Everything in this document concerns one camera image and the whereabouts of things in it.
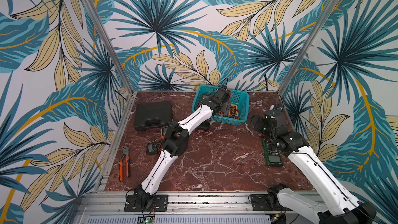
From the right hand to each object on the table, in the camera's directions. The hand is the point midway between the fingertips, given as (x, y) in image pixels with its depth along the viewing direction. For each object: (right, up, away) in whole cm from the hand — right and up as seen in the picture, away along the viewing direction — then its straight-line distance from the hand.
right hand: (259, 120), depth 77 cm
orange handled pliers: (-73, -18, +13) cm, 76 cm away
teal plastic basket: (-1, +13, +33) cm, 35 cm away
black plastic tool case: (-62, +2, +29) cm, 69 cm away
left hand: (-16, +9, +21) cm, 28 cm away
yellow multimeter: (-7, +3, +26) cm, 28 cm away
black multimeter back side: (-27, -5, +21) cm, 34 cm away
